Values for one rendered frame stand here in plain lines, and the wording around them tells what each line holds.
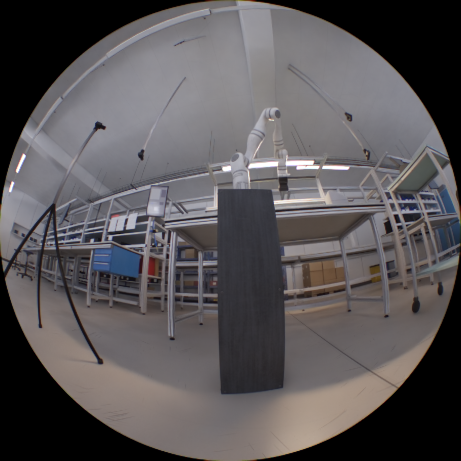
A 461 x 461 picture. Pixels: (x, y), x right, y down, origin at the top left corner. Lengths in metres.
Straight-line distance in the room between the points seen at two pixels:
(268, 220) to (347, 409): 0.76
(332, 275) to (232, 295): 4.38
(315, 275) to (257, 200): 4.08
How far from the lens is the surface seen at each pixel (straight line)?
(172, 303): 1.35
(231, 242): 0.61
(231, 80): 3.51
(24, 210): 11.68
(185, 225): 1.30
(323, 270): 4.73
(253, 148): 1.02
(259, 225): 0.65
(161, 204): 2.53
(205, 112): 3.82
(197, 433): 0.57
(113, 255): 2.23
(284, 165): 1.25
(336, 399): 0.69
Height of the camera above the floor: 0.44
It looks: 21 degrees up
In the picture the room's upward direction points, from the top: 1 degrees counter-clockwise
